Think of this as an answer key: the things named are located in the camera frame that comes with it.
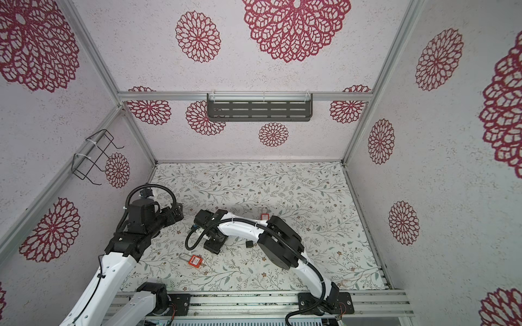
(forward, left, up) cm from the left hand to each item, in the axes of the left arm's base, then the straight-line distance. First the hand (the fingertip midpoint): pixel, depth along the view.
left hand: (172, 212), depth 79 cm
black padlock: (-6, -29, -17) cm, 35 cm away
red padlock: (+7, -36, -17) cm, 41 cm away
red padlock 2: (-13, -8, -16) cm, 22 cm away
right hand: (-5, -14, -16) cm, 22 cm away
